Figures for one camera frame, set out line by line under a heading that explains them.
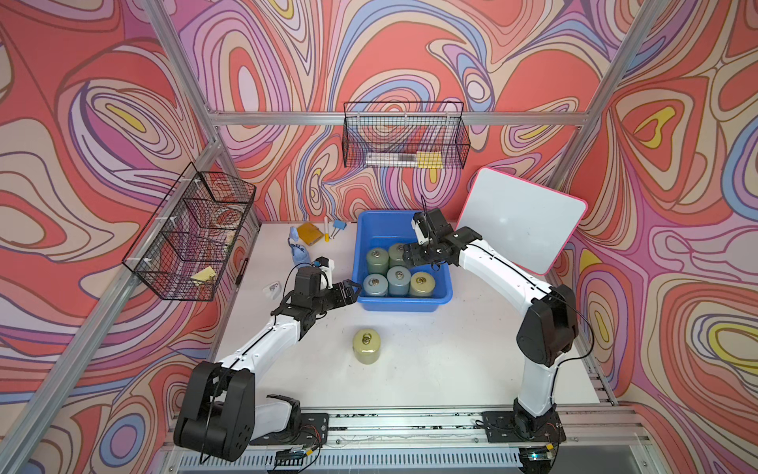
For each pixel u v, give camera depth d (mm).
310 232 1146
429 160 822
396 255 964
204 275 718
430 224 678
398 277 931
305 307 659
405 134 960
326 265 797
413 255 800
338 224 1195
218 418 409
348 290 776
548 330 487
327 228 1165
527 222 907
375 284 907
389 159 822
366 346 789
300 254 997
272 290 985
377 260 986
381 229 1032
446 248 622
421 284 908
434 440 734
